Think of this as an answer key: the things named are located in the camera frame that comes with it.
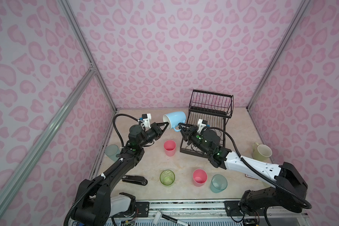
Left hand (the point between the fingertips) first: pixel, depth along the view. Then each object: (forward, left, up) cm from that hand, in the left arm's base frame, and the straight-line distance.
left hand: (171, 124), depth 73 cm
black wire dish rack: (+35, -34, -25) cm, 55 cm away
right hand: (-3, -3, +2) cm, 5 cm away
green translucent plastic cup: (-18, +3, -28) cm, 33 cm away
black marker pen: (-37, +6, -24) cm, 45 cm away
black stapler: (-20, +21, -25) cm, 39 cm away
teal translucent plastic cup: (-22, -27, -26) cm, 44 cm away
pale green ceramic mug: (-7, -54, -20) cm, 58 cm away
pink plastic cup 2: (-19, -16, -26) cm, 36 cm away
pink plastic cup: (+1, +2, -25) cm, 26 cm away
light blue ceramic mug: (+1, -1, +3) cm, 3 cm away
